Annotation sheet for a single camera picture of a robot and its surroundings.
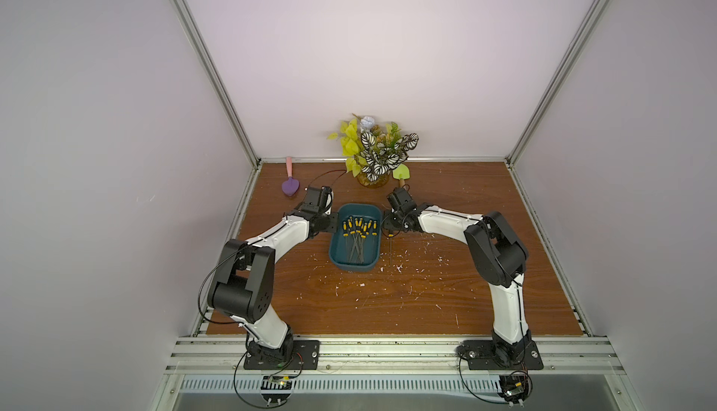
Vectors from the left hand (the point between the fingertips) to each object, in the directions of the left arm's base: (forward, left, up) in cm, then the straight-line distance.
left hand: (334, 217), depth 95 cm
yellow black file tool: (-5, -10, -4) cm, 12 cm away
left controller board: (-48, +12, -10) cm, 50 cm away
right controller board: (-47, -50, -7) cm, 69 cm away
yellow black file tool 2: (-1, -14, -4) cm, 15 cm away
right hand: (+4, -19, -3) cm, 19 cm away
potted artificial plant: (+12, -13, +20) cm, 27 cm away
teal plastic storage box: (-10, -2, -6) cm, 12 cm away
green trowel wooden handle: (+27, -26, -6) cm, 38 cm away
